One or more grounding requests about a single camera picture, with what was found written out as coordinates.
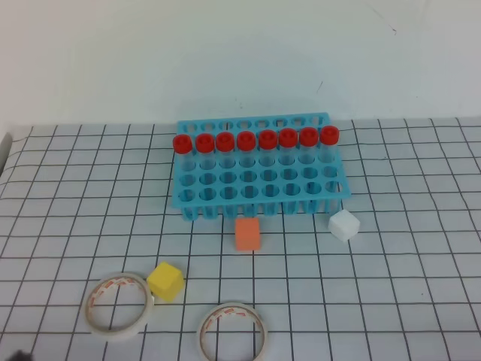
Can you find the yellow foam cube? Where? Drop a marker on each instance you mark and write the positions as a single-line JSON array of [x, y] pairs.
[[166, 281]]

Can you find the white foam cube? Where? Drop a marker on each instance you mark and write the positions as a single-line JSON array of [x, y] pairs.
[[343, 225]]

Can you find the right white tape roll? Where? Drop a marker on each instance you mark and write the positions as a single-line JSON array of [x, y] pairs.
[[218, 329]]

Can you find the blue test tube rack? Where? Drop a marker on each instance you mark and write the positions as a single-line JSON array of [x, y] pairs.
[[232, 191]]

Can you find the clear tube in rack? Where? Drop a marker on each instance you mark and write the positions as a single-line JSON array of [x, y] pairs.
[[183, 148]]

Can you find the left white tape roll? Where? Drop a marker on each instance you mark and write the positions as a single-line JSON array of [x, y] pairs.
[[118, 307]]

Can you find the orange foam cube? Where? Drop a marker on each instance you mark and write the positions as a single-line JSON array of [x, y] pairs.
[[247, 234]]

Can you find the white tape roll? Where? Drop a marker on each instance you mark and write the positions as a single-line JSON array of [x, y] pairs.
[[118, 307], [218, 329]]

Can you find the red-capped test tube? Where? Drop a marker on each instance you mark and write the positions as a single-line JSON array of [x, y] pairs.
[[329, 137]]

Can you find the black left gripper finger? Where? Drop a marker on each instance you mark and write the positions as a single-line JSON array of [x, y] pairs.
[[20, 356]]

